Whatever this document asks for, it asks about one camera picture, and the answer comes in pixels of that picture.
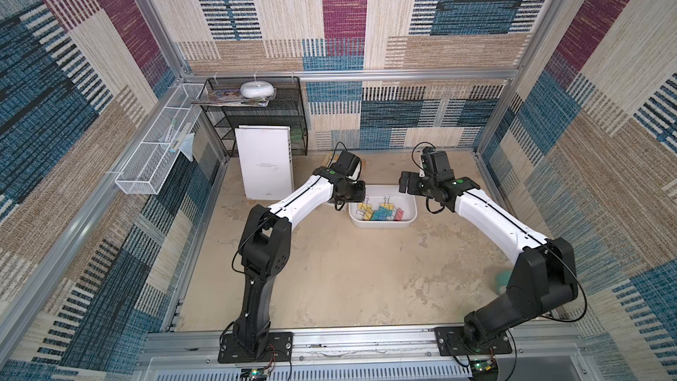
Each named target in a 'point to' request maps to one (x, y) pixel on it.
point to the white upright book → (266, 160)
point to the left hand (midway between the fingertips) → (361, 193)
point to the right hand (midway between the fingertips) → (411, 178)
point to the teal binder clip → (382, 213)
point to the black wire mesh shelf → (286, 109)
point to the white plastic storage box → (406, 202)
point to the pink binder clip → (399, 213)
